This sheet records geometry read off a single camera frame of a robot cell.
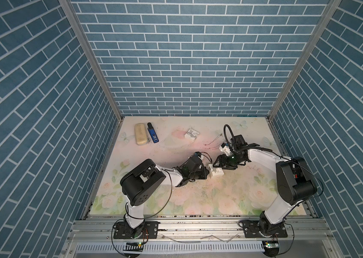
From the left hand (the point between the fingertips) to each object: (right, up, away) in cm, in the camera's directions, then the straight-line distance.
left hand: (213, 174), depth 90 cm
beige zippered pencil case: (-46, +23, +17) cm, 55 cm away
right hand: (+3, +4, +1) cm, 5 cm away
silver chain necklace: (+5, +20, +19) cm, 28 cm away
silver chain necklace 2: (+2, +14, +15) cm, 21 cm away
